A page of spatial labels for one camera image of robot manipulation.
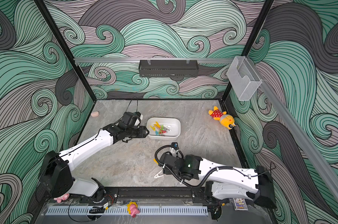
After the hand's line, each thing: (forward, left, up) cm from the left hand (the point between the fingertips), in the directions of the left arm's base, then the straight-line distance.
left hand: (147, 130), depth 82 cm
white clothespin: (+12, -12, -15) cm, 22 cm away
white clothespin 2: (-21, -7, -15) cm, 27 cm away
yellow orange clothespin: (-24, -7, +17) cm, 30 cm away
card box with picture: (-35, -49, -13) cm, 61 cm away
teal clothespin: (+7, -5, -15) cm, 17 cm away
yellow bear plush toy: (+14, -55, -9) cm, 57 cm away
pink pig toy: (-33, +42, -14) cm, 55 cm away
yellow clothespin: (+15, -5, -16) cm, 22 cm away
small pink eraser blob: (+24, +45, -14) cm, 53 cm away
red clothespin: (+8, -9, -14) cm, 19 cm away
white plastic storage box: (+17, -18, -15) cm, 29 cm away
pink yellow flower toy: (-37, +5, -12) cm, 39 cm away
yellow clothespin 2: (+12, -2, -15) cm, 19 cm away
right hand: (-20, -12, -4) cm, 24 cm away
